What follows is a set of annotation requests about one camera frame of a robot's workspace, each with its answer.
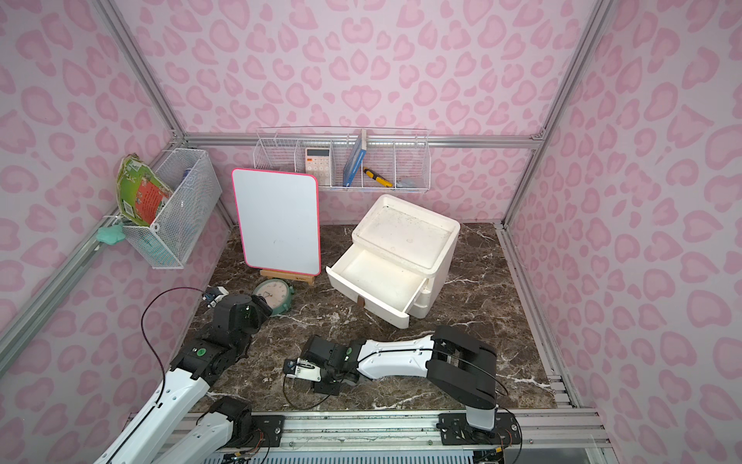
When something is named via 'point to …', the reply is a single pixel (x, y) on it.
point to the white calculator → (318, 164)
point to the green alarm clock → (277, 293)
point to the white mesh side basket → (166, 243)
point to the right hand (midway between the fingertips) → (316, 379)
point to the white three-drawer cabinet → (400, 261)
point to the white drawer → (376, 285)
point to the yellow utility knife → (379, 179)
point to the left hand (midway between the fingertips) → (257, 300)
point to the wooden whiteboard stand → (294, 276)
